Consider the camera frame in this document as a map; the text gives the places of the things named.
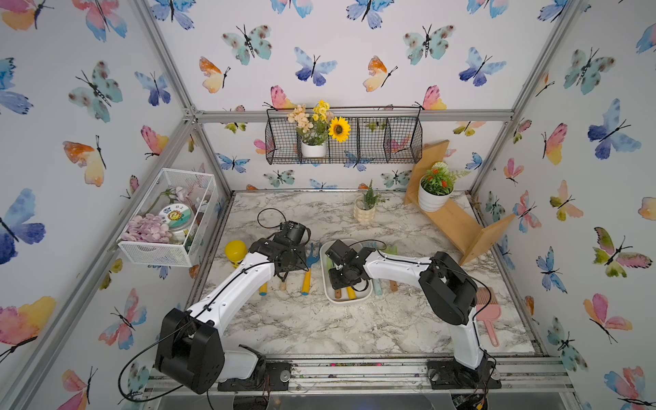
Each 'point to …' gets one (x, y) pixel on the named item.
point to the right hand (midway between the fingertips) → (335, 280)
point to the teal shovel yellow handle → (264, 289)
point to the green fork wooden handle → (338, 294)
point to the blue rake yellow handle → (351, 294)
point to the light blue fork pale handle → (377, 282)
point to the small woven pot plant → (365, 205)
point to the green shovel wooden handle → (392, 249)
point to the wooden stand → (455, 225)
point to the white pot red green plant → (436, 185)
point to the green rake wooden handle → (283, 286)
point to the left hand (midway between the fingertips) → (299, 258)
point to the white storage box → (361, 291)
